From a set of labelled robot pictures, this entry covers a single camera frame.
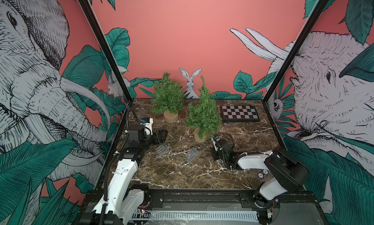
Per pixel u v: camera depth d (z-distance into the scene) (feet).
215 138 2.68
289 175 1.41
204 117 2.35
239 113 3.59
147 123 2.31
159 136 2.29
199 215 2.30
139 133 1.96
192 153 2.97
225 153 2.30
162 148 3.04
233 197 2.47
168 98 2.89
